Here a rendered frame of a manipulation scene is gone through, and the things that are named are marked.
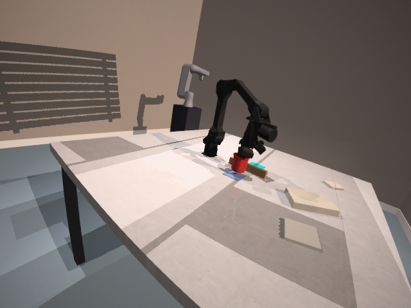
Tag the brown wooden bar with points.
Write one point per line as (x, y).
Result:
(253, 169)

